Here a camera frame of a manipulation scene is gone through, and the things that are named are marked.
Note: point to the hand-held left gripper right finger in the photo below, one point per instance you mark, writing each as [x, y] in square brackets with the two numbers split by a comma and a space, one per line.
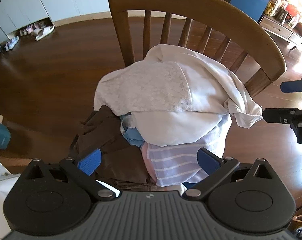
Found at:
[208, 162]

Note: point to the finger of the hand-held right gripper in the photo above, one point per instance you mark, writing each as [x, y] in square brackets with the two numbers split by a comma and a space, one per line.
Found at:
[290, 87]
[275, 116]

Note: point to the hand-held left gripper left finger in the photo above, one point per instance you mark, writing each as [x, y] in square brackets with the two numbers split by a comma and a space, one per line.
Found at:
[89, 161]

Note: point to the light blue garment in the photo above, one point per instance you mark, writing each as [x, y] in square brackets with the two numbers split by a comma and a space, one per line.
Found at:
[132, 136]

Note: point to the white lace top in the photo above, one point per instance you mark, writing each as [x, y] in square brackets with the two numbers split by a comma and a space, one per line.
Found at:
[146, 85]

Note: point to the brown cloth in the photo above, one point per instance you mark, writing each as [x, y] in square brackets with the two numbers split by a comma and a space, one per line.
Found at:
[111, 135]

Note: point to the striped lavender shirt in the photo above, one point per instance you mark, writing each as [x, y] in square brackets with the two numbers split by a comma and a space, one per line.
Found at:
[173, 160]

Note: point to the pink cloth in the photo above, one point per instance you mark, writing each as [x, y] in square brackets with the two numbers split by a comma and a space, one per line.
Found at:
[148, 165]

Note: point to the low wooden console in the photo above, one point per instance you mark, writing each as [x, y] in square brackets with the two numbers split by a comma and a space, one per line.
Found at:
[278, 28]

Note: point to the row of jars and packets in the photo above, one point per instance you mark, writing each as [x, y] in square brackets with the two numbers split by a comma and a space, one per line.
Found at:
[285, 10]

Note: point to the teal storage box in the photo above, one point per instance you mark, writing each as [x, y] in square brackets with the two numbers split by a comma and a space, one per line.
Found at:
[2, 136]

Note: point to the wooden chair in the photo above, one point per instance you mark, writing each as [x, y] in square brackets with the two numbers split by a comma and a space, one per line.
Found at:
[190, 2]

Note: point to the white slipper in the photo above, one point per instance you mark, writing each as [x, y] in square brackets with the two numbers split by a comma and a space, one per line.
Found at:
[44, 32]

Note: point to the pink shoes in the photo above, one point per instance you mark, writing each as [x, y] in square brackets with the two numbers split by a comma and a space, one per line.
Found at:
[31, 28]

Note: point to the white cabinet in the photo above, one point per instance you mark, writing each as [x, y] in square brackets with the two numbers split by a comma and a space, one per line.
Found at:
[16, 5]

